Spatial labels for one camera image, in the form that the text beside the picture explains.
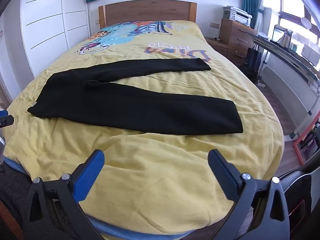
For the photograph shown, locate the black bag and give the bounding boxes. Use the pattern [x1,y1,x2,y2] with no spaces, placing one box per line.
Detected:
[244,44,262,68]

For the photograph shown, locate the blue bed sheet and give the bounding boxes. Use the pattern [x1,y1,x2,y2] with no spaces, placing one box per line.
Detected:
[4,155,193,240]

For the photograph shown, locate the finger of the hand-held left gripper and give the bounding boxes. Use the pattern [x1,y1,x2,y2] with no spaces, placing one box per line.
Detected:
[0,107,14,128]

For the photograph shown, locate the yellow printed blanket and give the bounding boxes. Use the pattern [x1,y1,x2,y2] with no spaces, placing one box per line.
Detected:
[4,20,285,240]

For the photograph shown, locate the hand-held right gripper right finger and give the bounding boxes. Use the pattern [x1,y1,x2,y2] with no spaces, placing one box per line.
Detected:
[207,149,297,240]

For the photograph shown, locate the wooden headboard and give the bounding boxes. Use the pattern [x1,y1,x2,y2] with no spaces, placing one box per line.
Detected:
[98,0,197,29]

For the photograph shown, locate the black pants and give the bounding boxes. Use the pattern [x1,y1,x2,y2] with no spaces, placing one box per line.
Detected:
[27,57,244,135]

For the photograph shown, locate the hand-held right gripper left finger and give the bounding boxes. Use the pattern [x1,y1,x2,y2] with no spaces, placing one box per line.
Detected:
[22,149,105,240]

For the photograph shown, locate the red metal frame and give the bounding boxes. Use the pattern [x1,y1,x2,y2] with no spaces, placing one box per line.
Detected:
[292,110,320,165]

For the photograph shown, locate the white printer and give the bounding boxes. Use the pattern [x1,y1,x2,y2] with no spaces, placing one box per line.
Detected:
[222,6,252,27]

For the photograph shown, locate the wooden bedside table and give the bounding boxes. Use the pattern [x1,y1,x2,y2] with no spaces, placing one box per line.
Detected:
[205,37,229,58]

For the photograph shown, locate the white round lamp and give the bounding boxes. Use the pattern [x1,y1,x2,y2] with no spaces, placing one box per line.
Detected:
[300,17,312,30]

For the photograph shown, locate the black office chair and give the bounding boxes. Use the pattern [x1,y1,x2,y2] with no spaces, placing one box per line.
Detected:
[277,166,320,230]

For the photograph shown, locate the wooden dresser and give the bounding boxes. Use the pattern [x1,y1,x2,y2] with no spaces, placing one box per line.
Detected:
[219,18,258,65]

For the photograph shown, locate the white wardrobe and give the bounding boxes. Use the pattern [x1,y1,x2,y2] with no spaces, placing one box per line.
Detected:
[0,0,92,100]

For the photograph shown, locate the window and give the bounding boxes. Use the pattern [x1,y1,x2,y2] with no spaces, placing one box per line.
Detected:
[260,0,320,43]

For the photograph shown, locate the grey desk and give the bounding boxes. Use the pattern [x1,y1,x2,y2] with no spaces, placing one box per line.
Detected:
[251,34,320,140]

